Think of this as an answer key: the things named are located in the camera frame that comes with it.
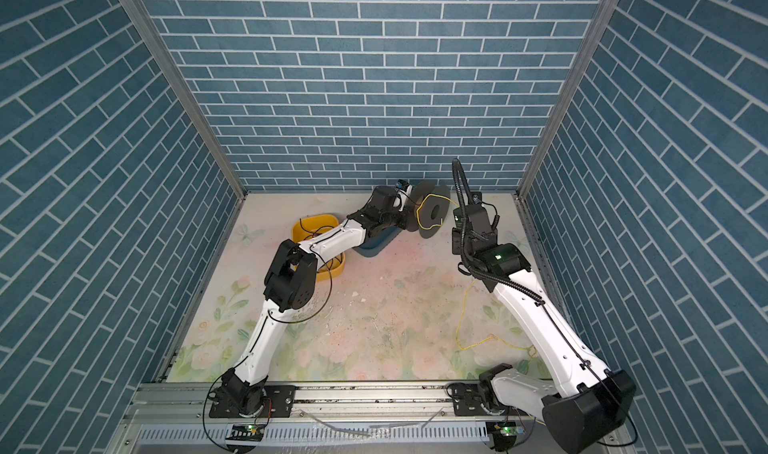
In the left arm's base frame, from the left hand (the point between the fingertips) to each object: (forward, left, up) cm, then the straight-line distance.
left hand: (412, 209), depth 100 cm
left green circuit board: (-59, +43, -16) cm, 75 cm away
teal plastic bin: (-9, +12, -7) cm, 16 cm away
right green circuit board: (-61, -21, -12) cm, 65 cm away
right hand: (-20, -13, +15) cm, 28 cm away
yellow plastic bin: (+1, +38, -10) cm, 39 cm away
